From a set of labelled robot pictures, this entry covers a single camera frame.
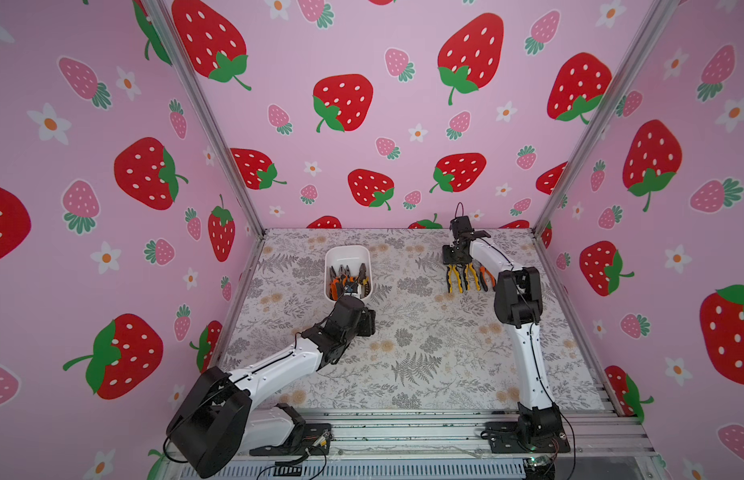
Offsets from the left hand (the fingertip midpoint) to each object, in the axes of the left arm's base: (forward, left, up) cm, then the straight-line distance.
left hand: (369, 312), depth 87 cm
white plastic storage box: (+27, +9, -5) cm, 29 cm away
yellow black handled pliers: (+23, -35, -8) cm, 43 cm away
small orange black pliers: (+15, +3, -6) cm, 17 cm away
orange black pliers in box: (+13, +12, -4) cm, 18 cm away
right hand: (+29, -33, -8) cm, 45 cm away
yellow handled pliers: (+20, -28, -9) cm, 36 cm away
